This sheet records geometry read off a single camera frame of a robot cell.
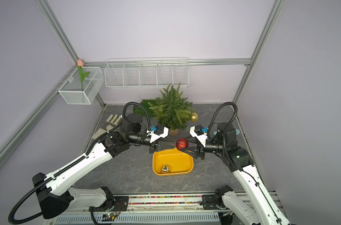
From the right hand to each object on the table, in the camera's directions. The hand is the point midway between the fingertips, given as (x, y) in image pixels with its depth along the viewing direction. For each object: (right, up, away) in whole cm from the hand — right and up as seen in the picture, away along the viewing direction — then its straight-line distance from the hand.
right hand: (183, 142), depth 62 cm
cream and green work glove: (-53, +8, +46) cm, 71 cm away
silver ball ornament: (-10, -19, +19) cm, 28 cm away
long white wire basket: (-24, +43, +34) cm, 60 cm away
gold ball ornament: (+8, +12, +22) cm, 26 cm away
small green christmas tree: (-6, +15, +15) cm, 22 cm away
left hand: (-5, 0, -2) cm, 5 cm away
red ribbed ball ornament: (-1, 0, -3) cm, 3 cm away
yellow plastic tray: (-6, -17, +25) cm, 30 cm away
